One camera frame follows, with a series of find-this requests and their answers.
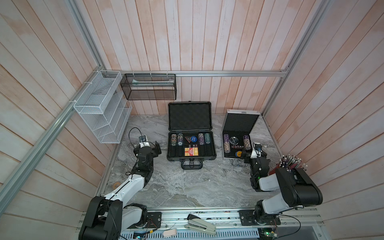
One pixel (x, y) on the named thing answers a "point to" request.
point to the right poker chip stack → (247, 142)
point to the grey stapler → (195, 223)
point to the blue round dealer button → (193, 139)
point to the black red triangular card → (188, 138)
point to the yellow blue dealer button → (238, 154)
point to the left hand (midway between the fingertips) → (149, 144)
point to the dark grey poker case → (190, 118)
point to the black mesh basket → (149, 86)
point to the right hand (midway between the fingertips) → (251, 146)
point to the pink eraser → (170, 232)
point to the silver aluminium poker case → (235, 133)
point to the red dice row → (236, 146)
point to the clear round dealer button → (233, 140)
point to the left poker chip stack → (227, 145)
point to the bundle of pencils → (290, 162)
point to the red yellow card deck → (191, 151)
